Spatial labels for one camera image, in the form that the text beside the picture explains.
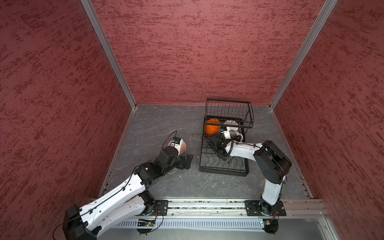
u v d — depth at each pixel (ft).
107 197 1.47
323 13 2.39
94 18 2.44
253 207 2.43
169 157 1.80
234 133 2.87
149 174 1.73
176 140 2.14
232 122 3.54
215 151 2.39
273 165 1.60
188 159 2.23
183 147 3.01
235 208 2.49
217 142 2.49
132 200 1.97
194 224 2.54
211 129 3.16
